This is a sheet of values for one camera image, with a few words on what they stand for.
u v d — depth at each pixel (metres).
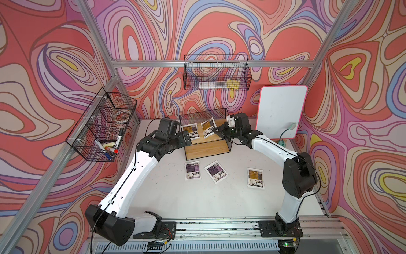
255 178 0.89
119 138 0.69
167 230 0.72
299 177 0.48
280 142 0.96
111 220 0.37
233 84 0.91
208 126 0.89
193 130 0.91
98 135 0.73
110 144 0.73
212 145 1.03
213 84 0.82
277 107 0.93
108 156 0.70
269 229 0.72
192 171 0.92
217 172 0.91
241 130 0.69
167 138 0.53
